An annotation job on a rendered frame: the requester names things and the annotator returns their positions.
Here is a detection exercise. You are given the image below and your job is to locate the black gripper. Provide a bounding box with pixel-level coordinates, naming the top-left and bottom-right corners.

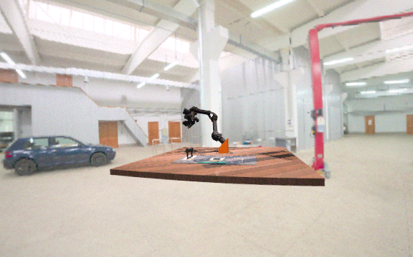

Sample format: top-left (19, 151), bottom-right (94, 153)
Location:
top-left (182, 115), bottom-right (199, 128)

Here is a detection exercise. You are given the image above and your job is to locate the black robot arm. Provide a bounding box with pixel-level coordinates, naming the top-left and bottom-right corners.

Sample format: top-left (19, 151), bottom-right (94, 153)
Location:
top-left (183, 106), bottom-right (226, 144)

